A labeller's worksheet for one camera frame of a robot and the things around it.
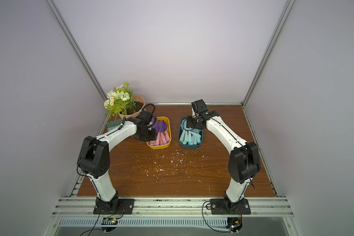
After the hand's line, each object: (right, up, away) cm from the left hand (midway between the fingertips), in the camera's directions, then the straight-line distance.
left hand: (157, 137), depth 92 cm
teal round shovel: (+16, 0, +3) cm, 16 cm away
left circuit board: (-21, -39, -20) cm, 49 cm away
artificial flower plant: (-20, +23, -9) cm, 32 cm away
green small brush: (-37, +8, +15) cm, 41 cm away
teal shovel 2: (+25, +2, +2) cm, 25 cm away
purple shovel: (+1, +7, +8) cm, 11 cm away
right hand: (+21, +13, -5) cm, 25 cm away
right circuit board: (+41, -39, -22) cm, 61 cm away
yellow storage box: (-1, -7, +1) cm, 7 cm away
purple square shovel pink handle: (+6, +1, +3) cm, 7 cm away
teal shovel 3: (+21, 0, 0) cm, 21 cm away
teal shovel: (+18, -1, -1) cm, 18 cm away
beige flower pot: (-15, +23, +13) cm, 31 cm away
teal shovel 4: (+25, -2, +2) cm, 25 cm away
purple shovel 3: (0, -1, 0) cm, 1 cm away
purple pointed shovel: (-3, -3, -1) cm, 4 cm away
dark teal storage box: (+16, +7, +5) cm, 18 cm away
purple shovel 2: (+4, -1, +2) cm, 4 cm away
